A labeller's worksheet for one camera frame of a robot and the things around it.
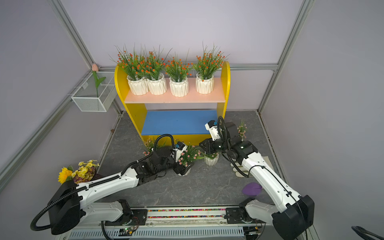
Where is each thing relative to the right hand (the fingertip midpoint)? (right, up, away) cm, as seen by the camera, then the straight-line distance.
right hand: (201, 143), depth 74 cm
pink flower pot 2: (-30, -2, +13) cm, 32 cm away
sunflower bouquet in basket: (-50, -11, -11) cm, 52 cm away
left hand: (-7, -9, +3) cm, 12 cm away
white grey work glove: (+15, -8, -19) cm, 26 cm away
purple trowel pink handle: (+29, -26, +8) cm, 40 cm away
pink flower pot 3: (+6, -10, +11) cm, 16 cm away
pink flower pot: (-6, -6, -5) cm, 10 cm away
